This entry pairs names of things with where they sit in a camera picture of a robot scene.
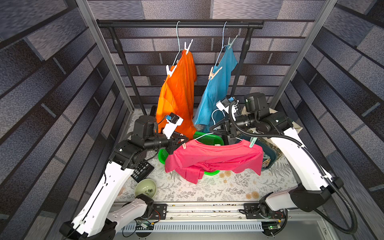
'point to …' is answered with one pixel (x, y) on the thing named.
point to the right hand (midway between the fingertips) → (209, 128)
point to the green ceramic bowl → (145, 186)
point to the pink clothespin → (184, 145)
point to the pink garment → (192, 157)
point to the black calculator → (142, 171)
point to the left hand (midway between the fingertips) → (185, 137)
